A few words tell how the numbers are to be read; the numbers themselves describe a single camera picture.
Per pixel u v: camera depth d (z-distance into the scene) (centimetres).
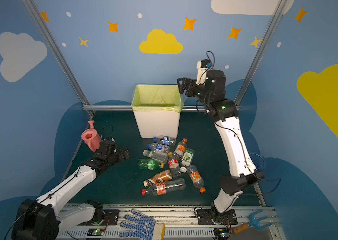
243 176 42
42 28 75
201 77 54
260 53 86
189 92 57
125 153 78
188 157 93
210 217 73
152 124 95
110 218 74
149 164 88
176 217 76
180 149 96
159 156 96
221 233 71
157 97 101
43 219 39
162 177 84
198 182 86
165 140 99
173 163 88
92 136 93
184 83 57
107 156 64
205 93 49
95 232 70
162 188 78
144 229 71
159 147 96
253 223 73
